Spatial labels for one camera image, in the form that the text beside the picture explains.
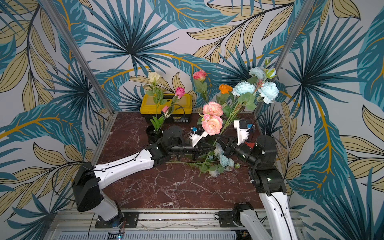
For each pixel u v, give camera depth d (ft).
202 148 1.96
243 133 1.72
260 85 1.53
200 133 1.86
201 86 2.69
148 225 2.39
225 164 2.75
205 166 2.92
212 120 1.71
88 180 1.41
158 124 2.81
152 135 2.94
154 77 2.68
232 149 1.70
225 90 2.68
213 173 2.81
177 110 2.70
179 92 2.34
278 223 1.29
